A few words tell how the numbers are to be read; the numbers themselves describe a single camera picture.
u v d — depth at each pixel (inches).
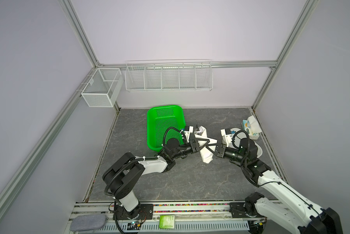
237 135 26.3
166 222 27.3
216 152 27.3
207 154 27.7
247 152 22.0
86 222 27.3
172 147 24.8
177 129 28.7
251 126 39.2
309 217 16.0
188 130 29.0
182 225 27.9
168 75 38.6
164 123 44.2
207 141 28.1
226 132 26.9
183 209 29.7
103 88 38.3
